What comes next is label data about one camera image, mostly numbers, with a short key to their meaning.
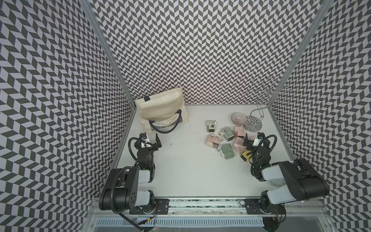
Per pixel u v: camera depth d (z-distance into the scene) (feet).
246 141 2.68
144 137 2.37
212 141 3.00
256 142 2.48
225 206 2.46
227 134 3.15
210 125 3.33
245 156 2.84
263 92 2.62
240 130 3.19
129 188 1.42
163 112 3.44
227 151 2.87
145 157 2.13
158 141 2.65
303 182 1.44
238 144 3.00
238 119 3.50
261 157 2.14
